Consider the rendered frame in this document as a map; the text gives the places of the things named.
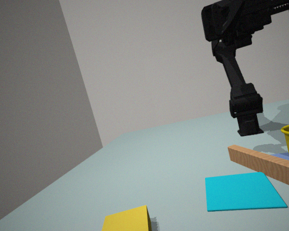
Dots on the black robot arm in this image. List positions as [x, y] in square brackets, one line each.
[244, 101]

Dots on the brown wooden bar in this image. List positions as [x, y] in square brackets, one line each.
[274, 167]

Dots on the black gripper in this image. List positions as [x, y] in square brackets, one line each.
[242, 16]

